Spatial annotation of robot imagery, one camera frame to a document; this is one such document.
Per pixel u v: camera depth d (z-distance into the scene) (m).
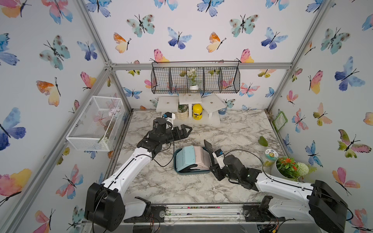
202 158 0.83
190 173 0.85
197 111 1.07
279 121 1.10
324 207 0.41
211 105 1.04
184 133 0.69
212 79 0.99
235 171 0.63
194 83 0.92
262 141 0.99
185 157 0.82
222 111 1.16
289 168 0.72
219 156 0.72
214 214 0.75
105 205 0.39
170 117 0.72
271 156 0.86
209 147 0.88
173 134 0.69
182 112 1.10
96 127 0.75
